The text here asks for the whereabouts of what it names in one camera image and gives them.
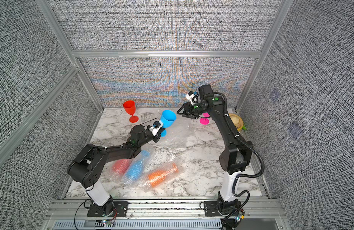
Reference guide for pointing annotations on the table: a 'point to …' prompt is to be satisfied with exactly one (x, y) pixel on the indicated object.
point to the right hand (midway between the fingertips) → (180, 109)
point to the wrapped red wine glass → (119, 167)
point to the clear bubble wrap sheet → (180, 134)
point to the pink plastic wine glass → (205, 120)
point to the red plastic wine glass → (130, 106)
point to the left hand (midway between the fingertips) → (166, 125)
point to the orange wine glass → (155, 179)
